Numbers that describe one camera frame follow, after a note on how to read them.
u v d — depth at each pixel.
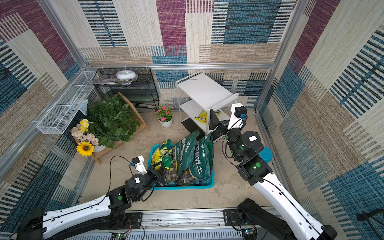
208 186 0.83
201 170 0.67
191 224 0.73
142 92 1.11
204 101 0.77
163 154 0.83
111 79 0.90
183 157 0.70
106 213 0.53
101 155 0.90
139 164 0.69
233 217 0.74
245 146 0.43
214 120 0.53
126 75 0.87
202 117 0.91
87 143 0.73
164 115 0.99
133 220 0.75
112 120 0.85
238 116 0.47
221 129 0.52
